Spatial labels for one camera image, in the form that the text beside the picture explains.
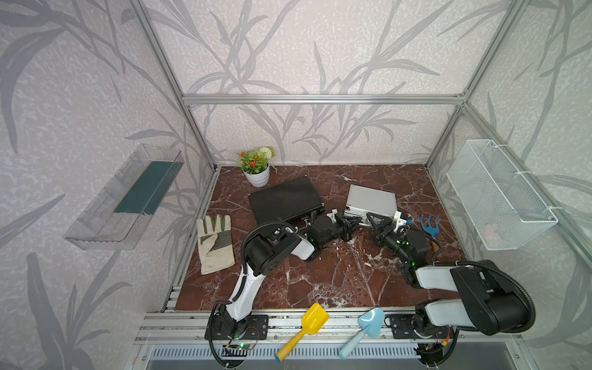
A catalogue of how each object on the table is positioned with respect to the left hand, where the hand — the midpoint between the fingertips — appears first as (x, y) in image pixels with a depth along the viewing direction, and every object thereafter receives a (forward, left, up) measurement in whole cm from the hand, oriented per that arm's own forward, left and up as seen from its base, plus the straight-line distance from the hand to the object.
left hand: (364, 220), depth 85 cm
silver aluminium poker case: (+12, -2, -4) cm, 13 cm away
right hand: (-1, 0, +2) cm, 2 cm away
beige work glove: (-3, +59, -12) cm, 60 cm away
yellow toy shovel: (-31, +19, -13) cm, 39 cm away
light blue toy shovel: (-31, 0, -13) cm, 34 cm away
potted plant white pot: (+29, +45, +1) cm, 53 cm away
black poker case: (+15, +28, -8) cm, 33 cm away
